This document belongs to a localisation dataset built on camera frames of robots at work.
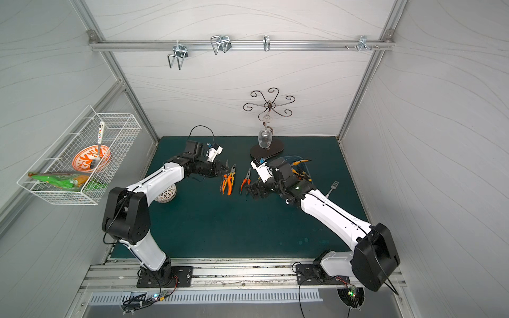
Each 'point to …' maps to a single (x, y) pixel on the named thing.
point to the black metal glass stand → (259, 152)
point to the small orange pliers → (228, 180)
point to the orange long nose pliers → (247, 179)
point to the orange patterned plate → (81, 161)
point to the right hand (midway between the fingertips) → (254, 179)
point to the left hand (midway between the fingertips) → (228, 170)
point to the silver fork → (333, 187)
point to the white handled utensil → (96, 162)
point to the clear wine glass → (265, 137)
